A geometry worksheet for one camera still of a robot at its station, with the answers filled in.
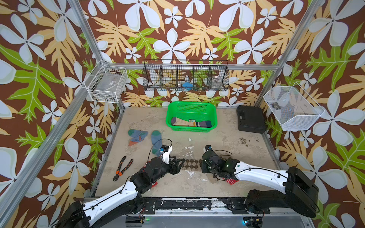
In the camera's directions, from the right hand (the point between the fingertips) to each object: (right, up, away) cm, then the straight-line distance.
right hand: (199, 165), depth 84 cm
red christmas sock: (+18, -9, -2) cm, 21 cm away
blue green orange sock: (-43, +16, +17) cm, 49 cm away
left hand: (-11, +6, -7) cm, 14 cm away
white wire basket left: (-58, +50, +3) cm, 77 cm away
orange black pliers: (-49, -5, 0) cm, 49 cm away
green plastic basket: (-1, +30, +31) cm, 43 cm away
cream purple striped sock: (-14, +26, +25) cm, 39 cm away
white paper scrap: (-5, +13, +17) cm, 22 cm away
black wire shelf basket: (-8, +58, +12) cm, 60 cm away
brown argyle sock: (-4, -1, +4) cm, 6 cm away
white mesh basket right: (+55, +35, -1) cm, 65 cm away
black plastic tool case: (+43, +28, +24) cm, 57 cm away
